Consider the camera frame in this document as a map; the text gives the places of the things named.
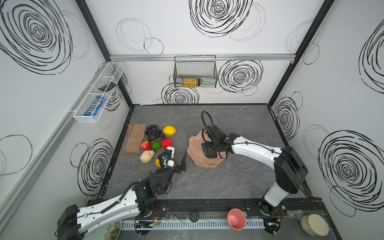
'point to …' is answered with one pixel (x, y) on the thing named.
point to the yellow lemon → (169, 130)
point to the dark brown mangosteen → (152, 137)
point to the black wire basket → (195, 71)
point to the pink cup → (236, 219)
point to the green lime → (156, 145)
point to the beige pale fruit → (146, 156)
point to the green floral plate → (113, 231)
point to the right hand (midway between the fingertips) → (208, 146)
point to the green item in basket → (208, 81)
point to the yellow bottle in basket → (191, 82)
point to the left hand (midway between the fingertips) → (179, 152)
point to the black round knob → (194, 216)
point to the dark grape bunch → (154, 129)
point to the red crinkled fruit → (166, 142)
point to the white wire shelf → (111, 72)
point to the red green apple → (146, 146)
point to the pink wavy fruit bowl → (195, 150)
